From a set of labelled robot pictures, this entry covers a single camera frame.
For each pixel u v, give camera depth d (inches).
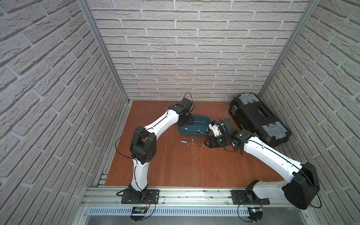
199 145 36.3
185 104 28.6
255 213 27.9
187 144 36.5
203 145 30.5
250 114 35.6
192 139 37.3
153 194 29.2
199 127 39.3
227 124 24.1
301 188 15.3
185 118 29.9
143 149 20.0
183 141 37.2
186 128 39.5
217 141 27.0
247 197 25.3
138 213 28.1
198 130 38.6
